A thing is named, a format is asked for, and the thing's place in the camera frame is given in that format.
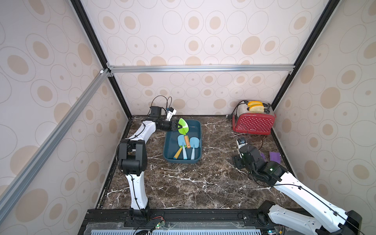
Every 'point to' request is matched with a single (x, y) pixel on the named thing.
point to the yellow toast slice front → (257, 108)
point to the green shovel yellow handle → (178, 152)
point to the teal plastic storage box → (171, 146)
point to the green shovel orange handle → (184, 130)
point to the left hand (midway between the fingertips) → (183, 124)
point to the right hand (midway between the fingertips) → (238, 155)
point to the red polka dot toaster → (246, 122)
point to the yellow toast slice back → (252, 103)
